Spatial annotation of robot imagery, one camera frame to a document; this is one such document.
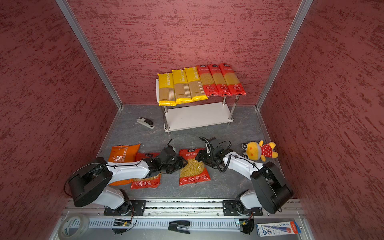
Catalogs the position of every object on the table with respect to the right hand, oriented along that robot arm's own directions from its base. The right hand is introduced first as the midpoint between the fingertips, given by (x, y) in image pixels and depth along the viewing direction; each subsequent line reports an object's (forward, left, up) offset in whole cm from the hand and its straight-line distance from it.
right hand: (198, 163), depth 86 cm
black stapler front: (-30, +9, -2) cm, 31 cm away
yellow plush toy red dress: (+6, -35, +1) cm, 36 cm away
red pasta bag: (-11, +27, +1) cm, 29 cm away
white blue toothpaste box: (-32, -36, -3) cm, 49 cm away
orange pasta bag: (+7, +46, +2) cm, 46 cm away
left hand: (-2, +8, -2) cm, 8 cm away
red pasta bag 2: (-5, +2, -1) cm, 5 cm away
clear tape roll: (-29, +53, 0) cm, 61 cm away
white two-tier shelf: (+36, -1, +3) cm, 36 cm away
